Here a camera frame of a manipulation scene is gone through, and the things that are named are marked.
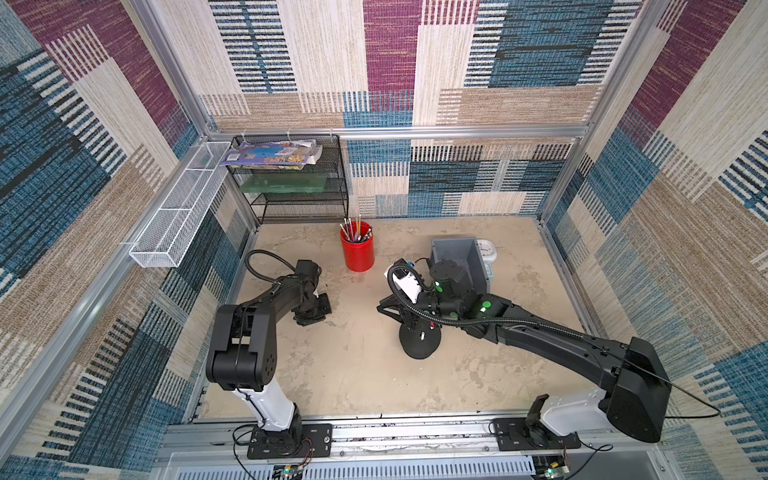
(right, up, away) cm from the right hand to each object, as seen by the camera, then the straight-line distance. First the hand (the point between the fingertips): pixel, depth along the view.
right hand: (386, 308), depth 72 cm
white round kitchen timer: (+36, +13, +35) cm, 52 cm away
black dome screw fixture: (+9, -10, +8) cm, 16 cm away
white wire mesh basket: (-52, +17, -1) cm, 55 cm away
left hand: (-19, -7, +23) cm, 30 cm away
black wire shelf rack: (-28, +35, +43) cm, 62 cm away
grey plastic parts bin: (+28, +13, +33) cm, 45 cm away
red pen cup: (-9, +16, +23) cm, 30 cm away
